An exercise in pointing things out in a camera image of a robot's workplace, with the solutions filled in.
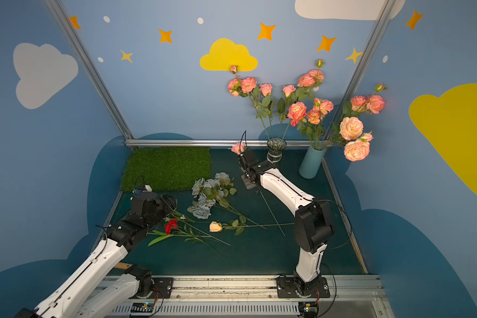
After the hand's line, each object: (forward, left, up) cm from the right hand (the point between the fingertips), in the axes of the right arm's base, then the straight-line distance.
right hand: (257, 175), depth 91 cm
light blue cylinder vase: (+15, -29, -6) cm, 33 cm away
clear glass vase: (+19, -9, +1) cm, 21 cm away
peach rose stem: (-21, +17, -13) cm, 30 cm away
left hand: (-16, +35, +4) cm, 38 cm away
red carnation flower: (-22, +34, -11) cm, 42 cm away
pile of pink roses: (+7, +9, +9) cm, 15 cm away
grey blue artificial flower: (-7, +20, -6) cm, 22 cm away
